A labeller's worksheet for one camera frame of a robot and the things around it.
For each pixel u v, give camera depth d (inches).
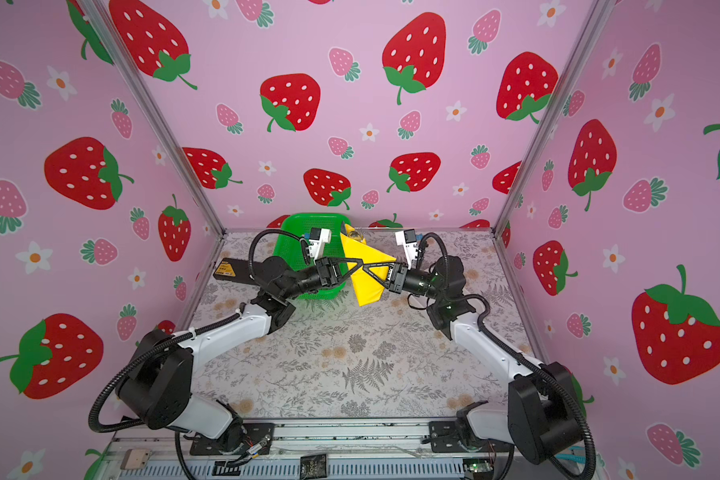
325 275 25.1
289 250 43.7
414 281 25.5
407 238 25.9
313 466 27.1
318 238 26.7
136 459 27.2
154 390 17.0
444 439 29.1
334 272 26.0
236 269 41.9
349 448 28.8
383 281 26.4
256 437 28.8
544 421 16.1
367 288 26.5
